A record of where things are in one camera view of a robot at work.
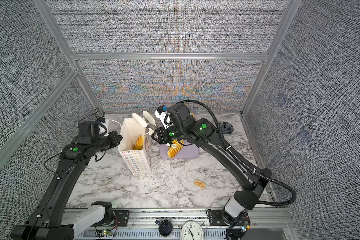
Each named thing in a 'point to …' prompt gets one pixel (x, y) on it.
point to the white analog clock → (192, 230)
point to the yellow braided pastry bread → (139, 144)
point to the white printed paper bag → (138, 161)
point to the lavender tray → (188, 151)
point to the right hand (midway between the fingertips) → (156, 133)
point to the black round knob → (165, 227)
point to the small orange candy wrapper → (199, 183)
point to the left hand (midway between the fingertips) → (122, 136)
